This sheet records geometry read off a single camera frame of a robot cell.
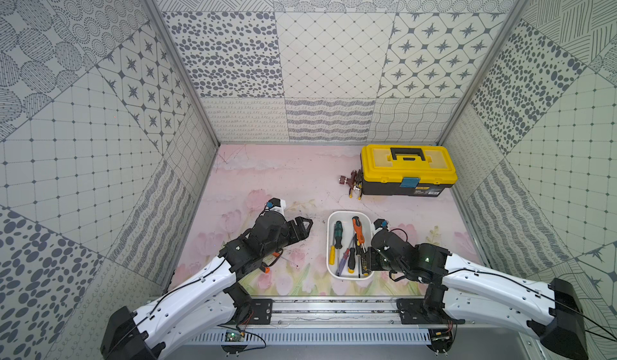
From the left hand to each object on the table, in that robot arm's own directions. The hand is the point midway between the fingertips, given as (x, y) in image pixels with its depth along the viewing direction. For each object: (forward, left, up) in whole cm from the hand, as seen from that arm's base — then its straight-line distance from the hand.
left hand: (307, 220), depth 75 cm
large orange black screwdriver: (+3, -17, -9) cm, 20 cm away
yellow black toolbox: (+23, -37, -2) cm, 44 cm away
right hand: (-8, -19, -10) cm, 23 cm away
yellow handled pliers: (+26, -20, -16) cm, 37 cm away
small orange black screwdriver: (-11, +15, -16) cm, 24 cm away
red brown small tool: (+28, -14, -15) cm, 34 cm away
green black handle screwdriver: (+4, -11, -15) cm, 19 cm away
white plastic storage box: (+4, -15, -18) cm, 23 cm away
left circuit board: (-29, +22, -19) cm, 41 cm away
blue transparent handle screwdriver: (-6, -13, -17) cm, 22 cm away
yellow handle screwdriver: (-5, -9, -17) cm, 19 cm away
